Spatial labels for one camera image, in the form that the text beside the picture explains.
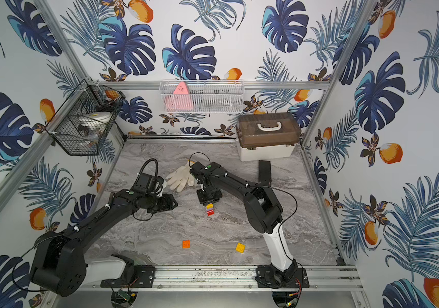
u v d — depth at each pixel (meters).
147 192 0.67
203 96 0.93
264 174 1.04
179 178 1.04
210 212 0.91
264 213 0.52
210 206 0.88
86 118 0.78
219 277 0.76
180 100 0.88
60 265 0.41
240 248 0.82
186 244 0.82
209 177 0.65
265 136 1.00
